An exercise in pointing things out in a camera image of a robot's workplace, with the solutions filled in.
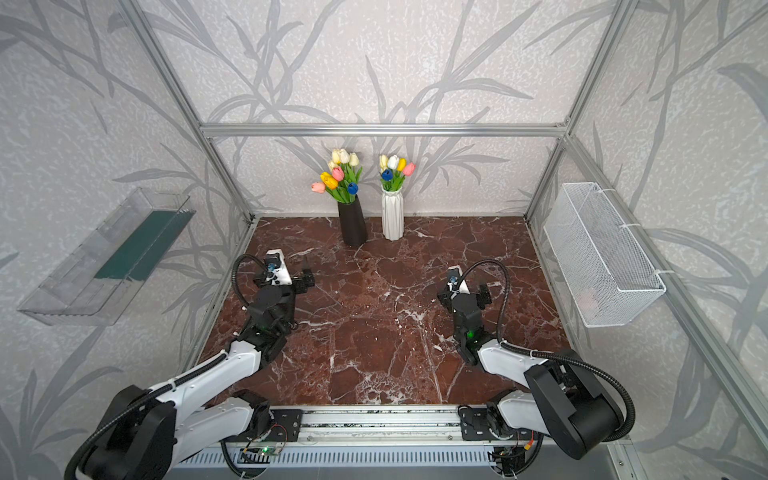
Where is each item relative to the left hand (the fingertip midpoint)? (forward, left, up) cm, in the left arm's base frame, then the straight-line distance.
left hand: (293, 249), depth 80 cm
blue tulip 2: (+18, -15, +6) cm, 24 cm away
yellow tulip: (+29, -29, +7) cm, 42 cm away
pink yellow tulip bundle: (+21, -10, +5) cm, 24 cm away
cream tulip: (+29, -9, +9) cm, 32 cm away
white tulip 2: (+27, -12, +11) cm, 32 cm away
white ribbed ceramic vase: (+23, -26, -10) cm, 36 cm away
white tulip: (+27, -27, +9) cm, 39 cm away
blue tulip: (+23, -25, +7) cm, 35 cm away
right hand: (0, -49, -9) cm, 50 cm away
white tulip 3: (+30, -14, +7) cm, 34 cm away
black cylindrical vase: (+21, -12, -13) cm, 28 cm away
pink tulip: (+27, -32, +6) cm, 42 cm away
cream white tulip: (+30, -23, +7) cm, 39 cm away
